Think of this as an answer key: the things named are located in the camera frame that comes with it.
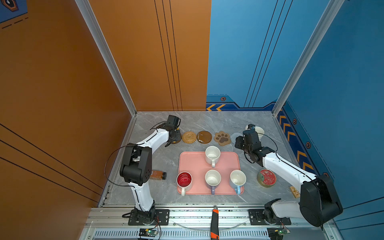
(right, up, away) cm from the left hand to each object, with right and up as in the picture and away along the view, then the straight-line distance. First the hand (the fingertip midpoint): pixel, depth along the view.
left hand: (175, 134), depth 98 cm
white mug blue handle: (+38, -24, -14) cm, 47 cm away
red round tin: (+53, -23, -15) cm, 60 cm away
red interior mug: (+7, -25, -15) cm, 30 cm away
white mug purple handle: (+24, -24, -13) cm, 36 cm away
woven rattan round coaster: (+9, -3, +7) cm, 12 cm away
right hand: (+38, -2, -9) cm, 39 cm away
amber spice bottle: (-8, -22, -13) cm, 27 cm away
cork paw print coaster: (+33, -3, +7) cm, 33 cm away
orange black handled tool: (+23, -43, -28) cm, 56 cm away
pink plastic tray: (+13, -17, -5) cm, 23 cm away
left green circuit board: (-10, -45, -27) cm, 54 cm away
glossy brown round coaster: (+20, -2, +8) cm, 21 cm away
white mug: (+24, -13, -4) cm, 28 cm away
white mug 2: (+56, +2, 0) cm, 56 cm away
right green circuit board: (+55, -44, -28) cm, 75 cm away
